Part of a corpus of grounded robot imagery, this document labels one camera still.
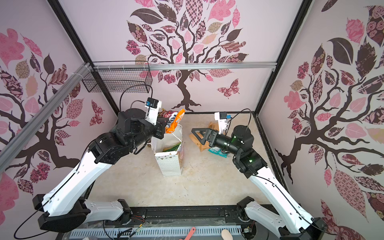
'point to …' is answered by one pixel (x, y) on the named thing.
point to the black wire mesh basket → (118, 77)
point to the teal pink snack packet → (217, 150)
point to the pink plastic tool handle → (190, 234)
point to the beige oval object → (226, 235)
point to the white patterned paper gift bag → (169, 152)
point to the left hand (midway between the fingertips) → (166, 121)
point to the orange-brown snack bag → (212, 125)
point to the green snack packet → (171, 148)
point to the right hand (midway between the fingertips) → (197, 130)
